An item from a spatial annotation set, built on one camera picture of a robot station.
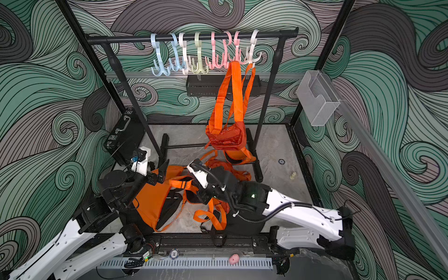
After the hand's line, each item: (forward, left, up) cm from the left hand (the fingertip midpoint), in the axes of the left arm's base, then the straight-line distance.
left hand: (156, 154), depth 63 cm
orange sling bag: (+12, -36, -17) cm, 42 cm away
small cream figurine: (+9, -64, -31) cm, 71 cm away
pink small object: (-29, -30, -32) cm, 52 cm away
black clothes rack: (+24, -45, -25) cm, 57 cm away
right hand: (-9, -13, -5) cm, 17 cm away
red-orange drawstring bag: (+20, -27, -6) cm, 34 cm away
